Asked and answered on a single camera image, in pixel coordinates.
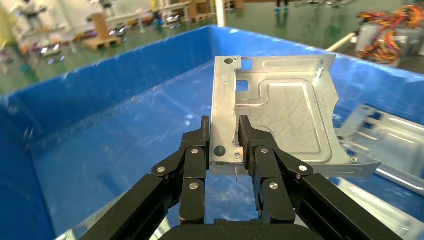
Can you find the blue and orange corrugated box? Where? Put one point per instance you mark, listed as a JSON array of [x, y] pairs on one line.
[[99, 132]]

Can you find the white post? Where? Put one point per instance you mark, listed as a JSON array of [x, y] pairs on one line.
[[220, 13]]

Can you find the cardboard stack on pallet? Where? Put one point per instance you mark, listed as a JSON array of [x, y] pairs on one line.
[[101, 30]]

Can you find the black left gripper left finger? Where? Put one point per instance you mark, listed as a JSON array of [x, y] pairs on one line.
[[192, 198]]

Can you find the stamped metal bracket plate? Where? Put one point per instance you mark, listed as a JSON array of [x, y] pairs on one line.
[[391, 132], [291, 109], [391, 215]]

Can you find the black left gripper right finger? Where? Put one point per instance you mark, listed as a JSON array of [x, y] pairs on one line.
[[275, 198]]

